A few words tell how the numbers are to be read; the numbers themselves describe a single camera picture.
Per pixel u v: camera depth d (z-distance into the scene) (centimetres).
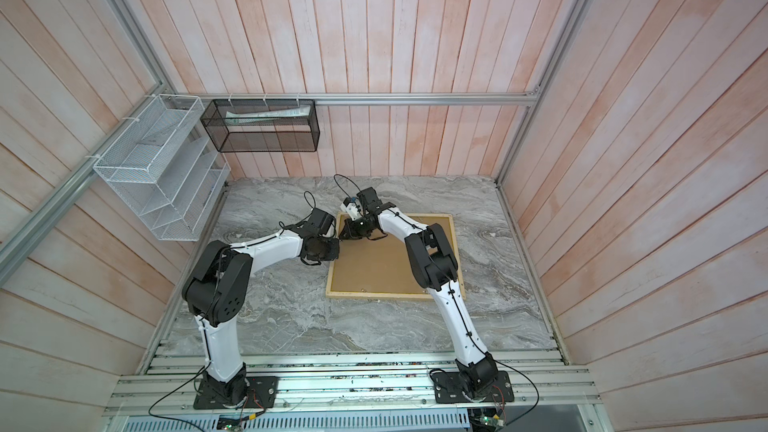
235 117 90
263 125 107
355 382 76
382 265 95
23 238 53
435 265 66
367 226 84
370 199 89
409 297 89
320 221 80
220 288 51
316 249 77
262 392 73
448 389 73
